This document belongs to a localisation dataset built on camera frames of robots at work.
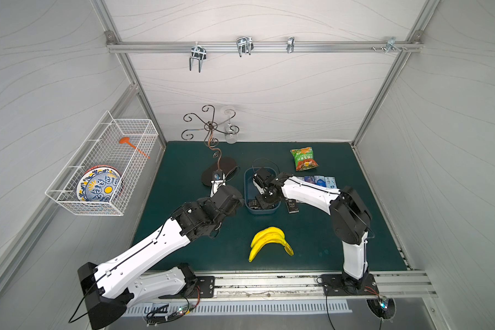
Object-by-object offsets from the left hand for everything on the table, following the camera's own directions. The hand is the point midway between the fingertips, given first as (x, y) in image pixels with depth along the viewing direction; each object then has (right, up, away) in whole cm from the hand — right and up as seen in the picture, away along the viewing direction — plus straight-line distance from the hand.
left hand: (227, 198), depth 72 cm
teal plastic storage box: (+8, -2, +25) cm, 27 cm away
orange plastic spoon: (-40, +22, +6) cm, 46 cm away
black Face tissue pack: (+27, -7, +21) cm, 35 cm away
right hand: (+14, -4, +20) cm, 25 cm away
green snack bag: (+36, +15, +35) cm, 53 cm away
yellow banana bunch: (+17, -16, +8) cm, 24 cm away
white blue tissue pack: (+48, +3, +29) cm, 56 cm away
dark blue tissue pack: (+38, +5, +29) cm, 48 cm away
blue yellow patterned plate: (-38, +6, -10) cm, 40 cm away
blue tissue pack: (+43, +4, +29) cm, 52 cm away
